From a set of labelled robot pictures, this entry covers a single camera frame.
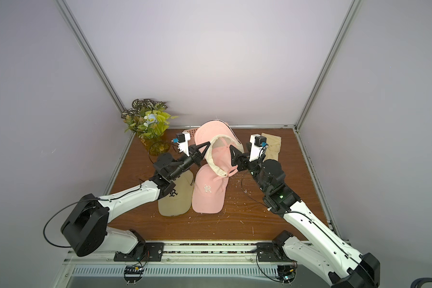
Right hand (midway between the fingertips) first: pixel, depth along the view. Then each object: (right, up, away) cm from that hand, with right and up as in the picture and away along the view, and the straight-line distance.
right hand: (239, 142), depth 65 cm
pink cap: (-10, +1, +7) cm, 13 cm away
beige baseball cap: (-28, -29, +21) cm, 46 cm away
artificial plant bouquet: (-47, +13, +27) cm, 56 cm away
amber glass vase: (-45, -2, +38) cm, 59 cm away
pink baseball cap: (-13, -23, +19) cm, 33 cm away
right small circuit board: (+19, -53, +5) cm, 57 cm away
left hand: (-11, -1, +5) cm, 12 cm away
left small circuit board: (-43, -55, +7) cm, 70 cm away
